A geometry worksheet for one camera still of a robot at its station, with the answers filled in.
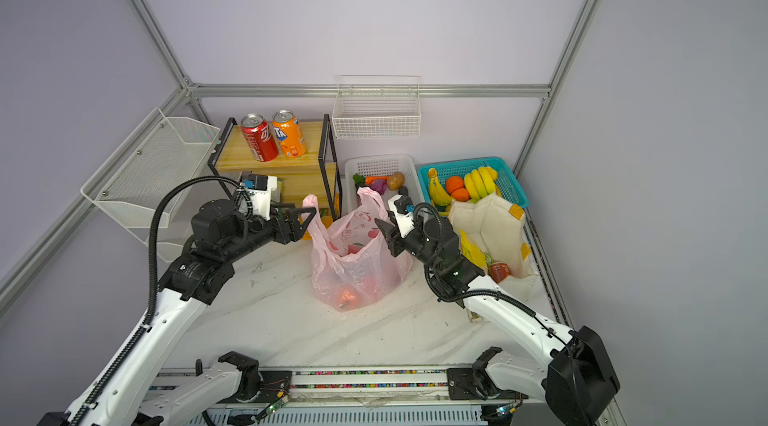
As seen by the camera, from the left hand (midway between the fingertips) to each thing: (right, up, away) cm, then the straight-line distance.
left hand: (303, 210), depth 67 cm
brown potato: (+21, +11, +47) cm, 53 cm away
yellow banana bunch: (+52, +9, +40) cm, 66 cm away
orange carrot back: (+12, +11, +48) cm, 50 cm away
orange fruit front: (+46, +5, +42) cm, 62 cm away
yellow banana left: (+38, +5, +44) cm, 59 cm away
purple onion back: (+15, +9, +43) cm, 47 cm away
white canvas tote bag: (+52, -5, +22) cm, 56 cm away
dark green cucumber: (+24, +7, +45) cm, 52 cm away
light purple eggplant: (+7, +10, +48) cm, 49 cm away
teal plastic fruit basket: (+64, +8, +44) cm, 79 cm away
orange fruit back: (+44, +10, +47) cm, 65 cm away
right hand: (+17, -1, +5) cm, 18 cm away
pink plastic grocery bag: (+10, -14, +9) cm, 20 cm away
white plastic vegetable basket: (+16, +16, +48) cm, 54 cm away
